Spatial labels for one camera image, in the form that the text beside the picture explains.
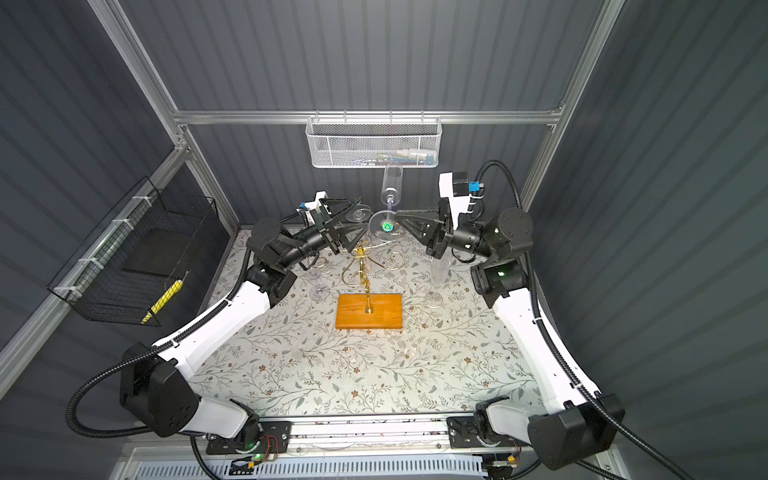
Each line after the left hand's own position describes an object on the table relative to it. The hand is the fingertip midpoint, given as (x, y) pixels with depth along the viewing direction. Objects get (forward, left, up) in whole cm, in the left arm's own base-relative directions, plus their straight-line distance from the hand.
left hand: (365, 212), depth 61 cm
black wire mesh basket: (+9, +58, -18) cm, 62 cm away
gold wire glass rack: (+15, +4, -42) cm, 45 cm away
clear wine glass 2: (+12, -23, -39) cm, 47 cm away
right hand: (-8, -6, +4) cm, 11 cm away
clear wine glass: (+11, +19, -45) cm, 50 cm away
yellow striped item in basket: (-7, +48, -18) cm, 52 cm away
